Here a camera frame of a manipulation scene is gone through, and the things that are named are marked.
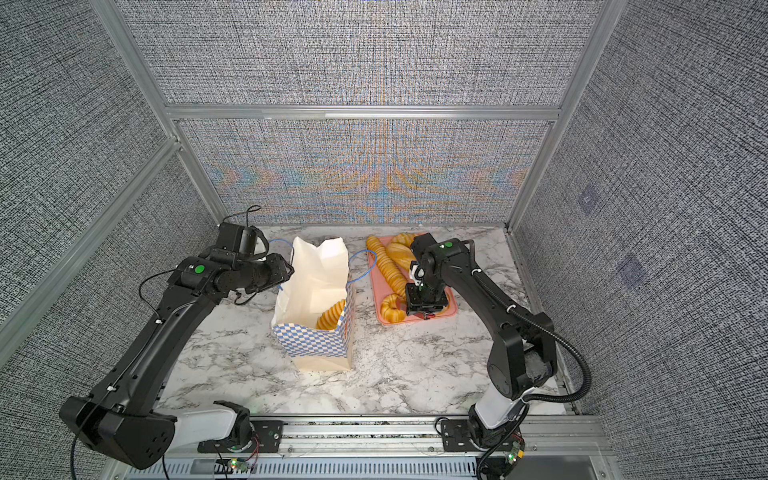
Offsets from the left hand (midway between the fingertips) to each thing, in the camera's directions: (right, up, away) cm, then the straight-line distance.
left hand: (290, 270), depth 75 cm
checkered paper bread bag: (+2, -5, +20) cm, 21 cm away
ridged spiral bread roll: (+8, -15, +13) cm, 21 cm away
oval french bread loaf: (+30, +4, +26) cm, 40 cm away
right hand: (+32, -11, +7) cm, 35 cm away
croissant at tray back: (+31, +10, +35) cm, 48 cm away
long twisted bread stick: (+25, 0, +29) cm, 38 cm away
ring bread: (+26, -13, +16) cm, 33 cm away
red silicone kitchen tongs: (+33, -11, -1) cm, 35 cm away
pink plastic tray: (+23, -7, +28) cm, 37 cm away
